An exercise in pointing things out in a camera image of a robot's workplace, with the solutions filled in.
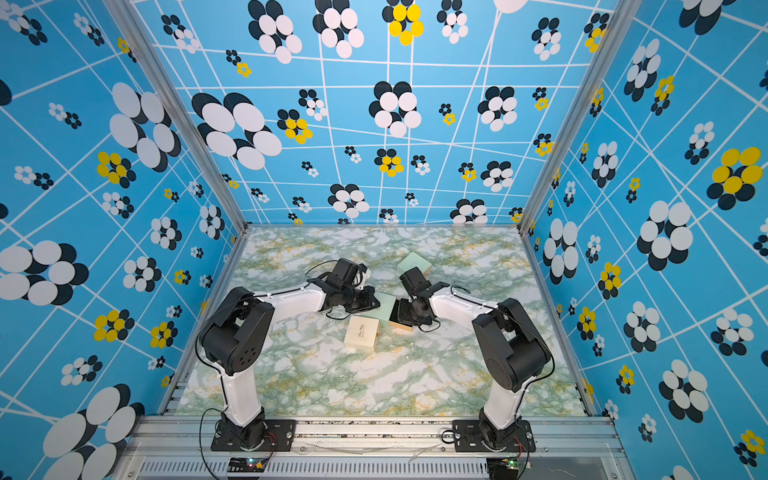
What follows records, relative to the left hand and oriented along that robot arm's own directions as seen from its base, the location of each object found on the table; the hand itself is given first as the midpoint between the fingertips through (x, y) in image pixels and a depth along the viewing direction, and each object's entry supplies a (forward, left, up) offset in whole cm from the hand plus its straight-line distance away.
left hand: (385, 302), depth 93 cm
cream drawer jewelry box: (-10, +7, -2) cm, 12 cm away
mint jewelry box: (-2, -1, -2) cm, 3 cm away
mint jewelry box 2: (+18, -9, -1) cm, 20 cm away
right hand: (-3, -7, -3) cm, 8 cm away
